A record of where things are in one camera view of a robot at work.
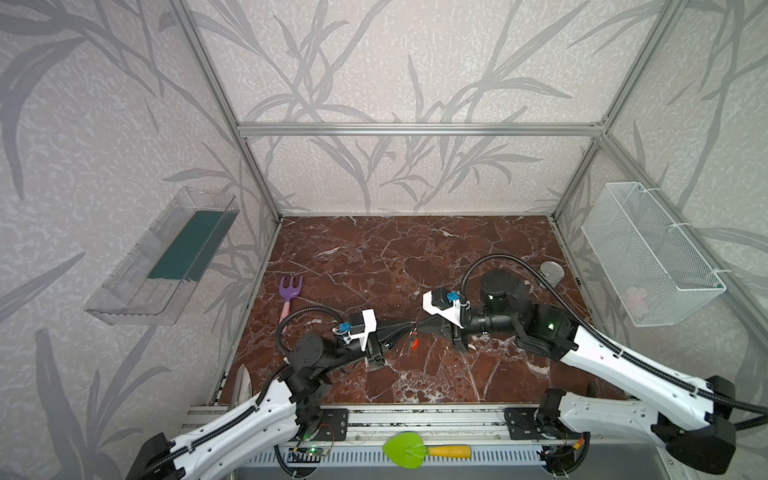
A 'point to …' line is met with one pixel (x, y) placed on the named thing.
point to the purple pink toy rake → (288, 293)
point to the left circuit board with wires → (316, 450)
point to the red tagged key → (415, 342)
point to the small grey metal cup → (553, 272)
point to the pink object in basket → (636, 301)
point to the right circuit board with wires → (559, 458)
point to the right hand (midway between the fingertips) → (418, 314)
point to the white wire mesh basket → (655, 272)
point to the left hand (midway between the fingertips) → (414, 321)
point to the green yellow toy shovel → (409, 451)
